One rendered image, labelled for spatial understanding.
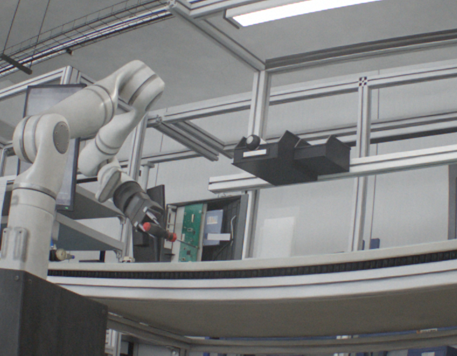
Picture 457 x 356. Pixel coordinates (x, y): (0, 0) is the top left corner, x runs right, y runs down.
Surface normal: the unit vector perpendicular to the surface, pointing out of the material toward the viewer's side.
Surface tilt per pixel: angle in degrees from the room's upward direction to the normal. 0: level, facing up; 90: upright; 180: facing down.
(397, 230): 90
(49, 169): 90
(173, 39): 180
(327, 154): 90
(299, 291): 90
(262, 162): 177
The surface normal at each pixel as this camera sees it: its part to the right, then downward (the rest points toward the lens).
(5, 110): 0.82, -0.11
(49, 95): -0.18, -0.18
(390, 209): -0.57, -0.34
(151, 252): -0.78, -0.12
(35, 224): 0.53, -0.25
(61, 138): 0.93, 0.00
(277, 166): -0.07, 0.95
